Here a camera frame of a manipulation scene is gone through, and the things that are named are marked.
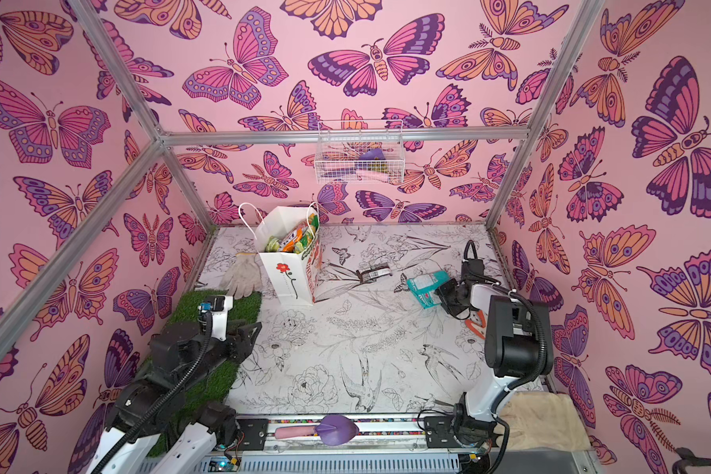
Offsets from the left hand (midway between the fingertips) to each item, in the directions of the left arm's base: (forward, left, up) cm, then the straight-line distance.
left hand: (253, 320), depth 69 cm
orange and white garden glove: (+11, -62, -23) cm, 67 cm away
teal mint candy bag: (+23, -46, -22) cm, 56 cm away
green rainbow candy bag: (+30, -11, +2) cm, 32 cm away
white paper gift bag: (+18, -6, -8) cm, 21 cm away
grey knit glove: (+28, +18, -24) cm, 41 cm away
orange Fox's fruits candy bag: (+24, -5, +1) cm, 24 cm away
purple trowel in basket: (+49, -29, +9) cm, 57 cm away
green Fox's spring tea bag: (+27, +2, -5) cm, 28 cm away
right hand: (+21, -50, -21) cm, 59 cm away
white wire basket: (+57, -23, +8) cm, 62 cm away
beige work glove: (-17, -70, -23) cm, 76 cm away
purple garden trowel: (-19, -18, -22) cm, 34 cm away
